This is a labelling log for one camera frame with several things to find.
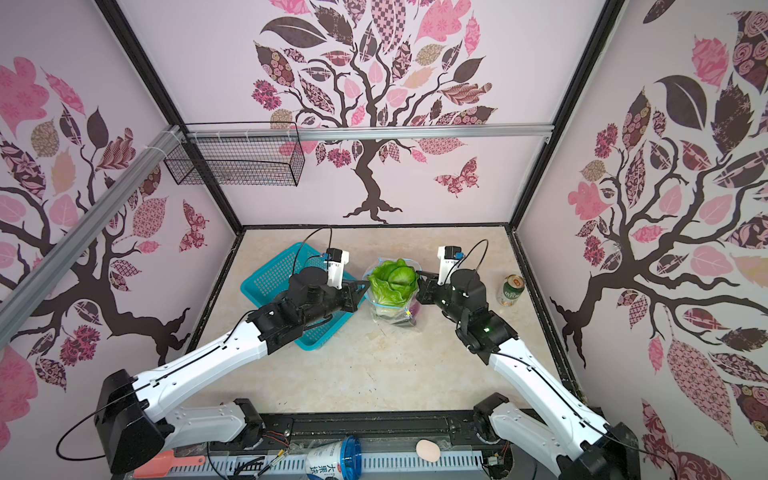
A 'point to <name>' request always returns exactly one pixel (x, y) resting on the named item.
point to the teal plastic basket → (272, 279)
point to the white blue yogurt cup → (340, 460)
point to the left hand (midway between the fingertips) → (370, 289)
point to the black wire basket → (263, 153)
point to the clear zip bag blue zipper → (405, 316)
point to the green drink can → (511, 290)
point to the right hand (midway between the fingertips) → (418, 269)
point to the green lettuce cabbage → (394, 283)
